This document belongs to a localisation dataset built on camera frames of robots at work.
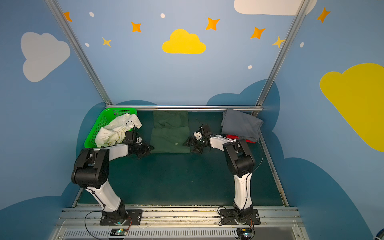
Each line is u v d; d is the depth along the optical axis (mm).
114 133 993
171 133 1076
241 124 1100
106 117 1111
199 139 920
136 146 839
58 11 698
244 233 714
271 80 988
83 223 677
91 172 489
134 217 751
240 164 541
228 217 748
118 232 706
